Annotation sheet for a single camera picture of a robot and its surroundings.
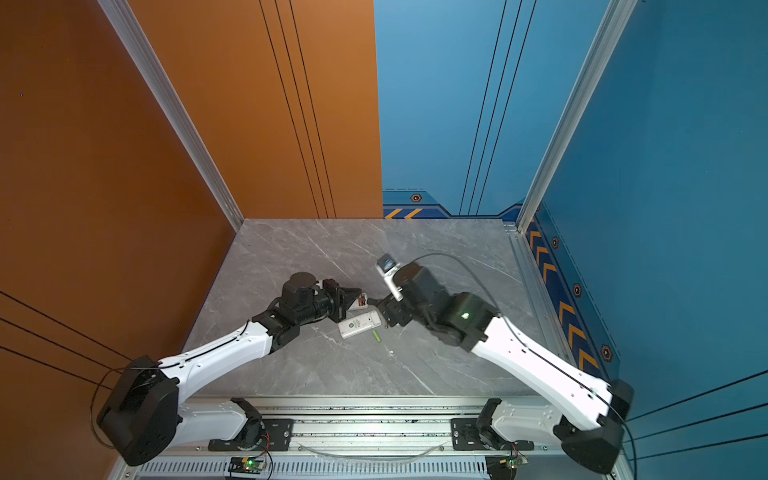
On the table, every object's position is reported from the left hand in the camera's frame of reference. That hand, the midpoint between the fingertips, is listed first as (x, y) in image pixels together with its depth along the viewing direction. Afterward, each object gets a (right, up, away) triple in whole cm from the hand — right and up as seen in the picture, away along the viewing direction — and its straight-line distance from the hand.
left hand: (365, 284), depth 78 cm
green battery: (+2, -17, +11) cm, 20 cm away
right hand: (+7, 0, -9) cm, 12 cm away
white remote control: (-3, -14, +13) cm, 19 cm away
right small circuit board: (+37, -41, -9) cm, 56 cm away
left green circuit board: (-28, -43, -7) cm, 51 cm away
